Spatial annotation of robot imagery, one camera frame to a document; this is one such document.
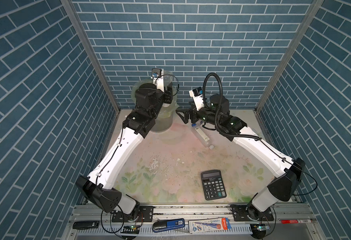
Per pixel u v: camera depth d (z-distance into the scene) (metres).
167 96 0.59
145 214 0.73
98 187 0.38
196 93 0.58
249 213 0.67
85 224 0.68
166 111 0.85
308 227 0.71
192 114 0.60
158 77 0.52
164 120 0.93
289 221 0.71
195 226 0.69
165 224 0.67
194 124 1.07
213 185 0.81
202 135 0.99
